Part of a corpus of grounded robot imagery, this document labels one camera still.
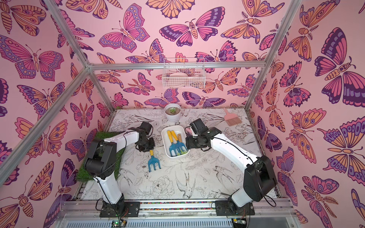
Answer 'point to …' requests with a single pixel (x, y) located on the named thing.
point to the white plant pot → (172, 112)
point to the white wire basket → (184, 73)
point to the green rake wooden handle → (179, 138)
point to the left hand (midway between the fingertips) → (154, 147)
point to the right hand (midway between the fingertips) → (188, 145)
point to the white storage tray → (174, 138)
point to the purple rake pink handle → (188, 131)
